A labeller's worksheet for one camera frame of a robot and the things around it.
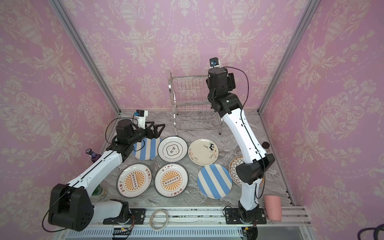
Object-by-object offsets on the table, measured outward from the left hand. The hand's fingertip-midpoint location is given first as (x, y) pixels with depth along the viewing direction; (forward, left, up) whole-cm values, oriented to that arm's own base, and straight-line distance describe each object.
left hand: (159, 124), depth 79 cm
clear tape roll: (-41, +1, -25) cm, 48 cm away
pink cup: (-33, -58, -20) cm, 70 cm away
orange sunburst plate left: (-21, +15, -25) cm, 36 cm away
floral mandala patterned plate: (-17, -42, -24) cm, 51 cm away
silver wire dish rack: (+35, -16, -22) cm, 44 cm away
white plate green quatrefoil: (0, -4, -25) cm, 25 cm away
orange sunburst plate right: (-20, -6, -25) cm, 33 cm away
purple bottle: (-14, +33, -10) cm, 38 cm away
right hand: (+11, -33, +23) cm, 42 cm away
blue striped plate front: (-21, -31, -25) cm, 45 cm away
